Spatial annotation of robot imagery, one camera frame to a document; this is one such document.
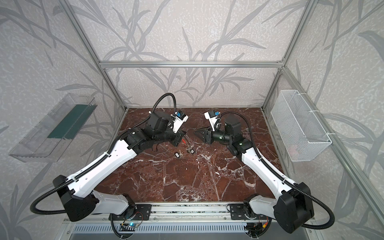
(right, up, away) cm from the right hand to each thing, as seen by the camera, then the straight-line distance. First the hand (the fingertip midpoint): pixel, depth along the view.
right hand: (197, 127), depth 71 cm
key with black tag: (-12, -18, +23) cm, 32 cm away
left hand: (-5, -1, -1) cm, 5 cm away
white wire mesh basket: (+44, -3, -10) cm, 46 cm away
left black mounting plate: (-27, -42, +1) cm, 50 cm away
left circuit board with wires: (-34, -49, +1) cm, 59 cm away
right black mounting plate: (+20, -42, +2) cm, 47 cm away
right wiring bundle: (+30, -51, +2) cm, 59 cm away
